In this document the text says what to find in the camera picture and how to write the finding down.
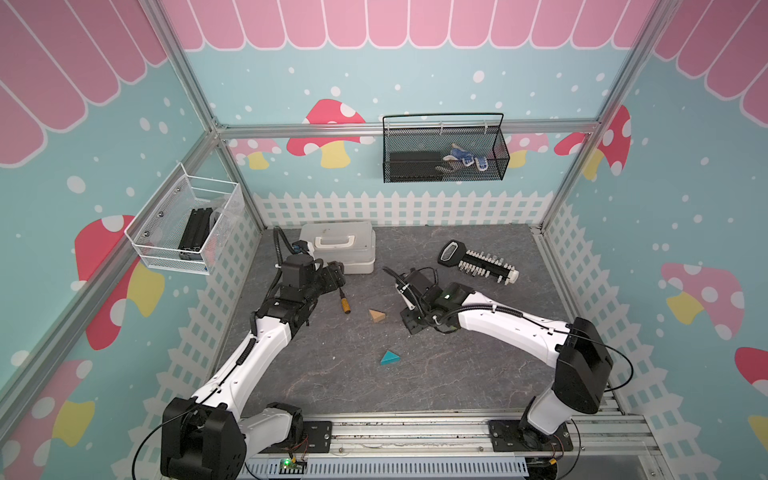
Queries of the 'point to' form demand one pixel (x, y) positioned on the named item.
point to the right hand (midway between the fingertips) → (410, 317)
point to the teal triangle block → (389, 358)
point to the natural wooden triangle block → (376, 315)
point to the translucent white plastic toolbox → (352, 244)
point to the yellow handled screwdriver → (346, 306)
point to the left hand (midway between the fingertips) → (332, 273)
